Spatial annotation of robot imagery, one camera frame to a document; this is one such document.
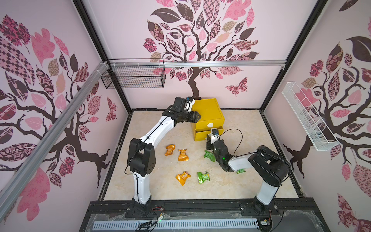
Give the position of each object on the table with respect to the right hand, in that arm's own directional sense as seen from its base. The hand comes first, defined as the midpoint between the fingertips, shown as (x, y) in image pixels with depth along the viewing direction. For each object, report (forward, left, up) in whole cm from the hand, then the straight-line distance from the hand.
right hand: (209, 135), depth 92 cm
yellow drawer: (-1, +6, +2) cm, 7 cm away
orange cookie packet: (-5, +27, -8) cm, 28 cm away
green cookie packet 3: (-24, +6, -9) cm, 26 cm away
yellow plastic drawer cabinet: (+5, -1, +12) cm, 13 cm away
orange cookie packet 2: (-11, +18, -9) cm, 23 cm away
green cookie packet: (-10, +1, -8) cm, 13 cm away
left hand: (+6, +9, +10) cm, 15 cm away
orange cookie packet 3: (-24, +18, -8) cm, 31 cm away
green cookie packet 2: (-21, -18, -8) cm, 29 cm away
